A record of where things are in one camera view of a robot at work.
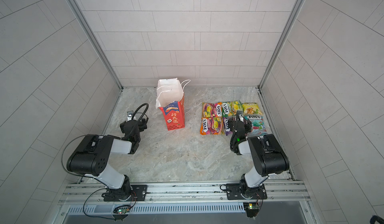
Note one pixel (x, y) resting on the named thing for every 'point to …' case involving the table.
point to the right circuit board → (252, 209)
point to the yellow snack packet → (251, 109)
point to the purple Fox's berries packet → (227, 129)
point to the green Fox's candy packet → (230, 108)
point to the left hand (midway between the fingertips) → (138, 116)
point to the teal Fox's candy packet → (258, 128)
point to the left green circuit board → (121, 213)
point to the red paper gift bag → (170, 99)
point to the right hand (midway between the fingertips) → (239, 116)
